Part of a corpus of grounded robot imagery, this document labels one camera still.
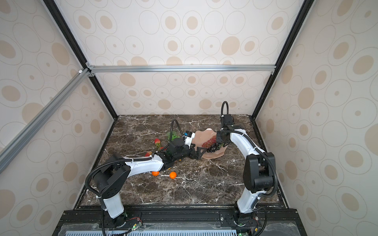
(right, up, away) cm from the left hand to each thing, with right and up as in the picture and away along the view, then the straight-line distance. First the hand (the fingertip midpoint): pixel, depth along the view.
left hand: (205, 147), depth 82 cm
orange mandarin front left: (-29, -17, +6) cm, 34 cm away
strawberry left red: (-37, -7, +15) cm, 41 cm away
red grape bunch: (+5, +1, +18) cm, 19 cm away
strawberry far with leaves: (-32, +1, +21) cm, 38 cm away
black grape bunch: (+7, -3, +16) cm, 17 cm away
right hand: (+12, +5, +11) cm, 17 cm away
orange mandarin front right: (-19, -17, +6) cm, 26 cm away
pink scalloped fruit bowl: (0, +5, +22) cm, 23 cm away
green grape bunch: (-20, +6, +22) cm, 30 cm away
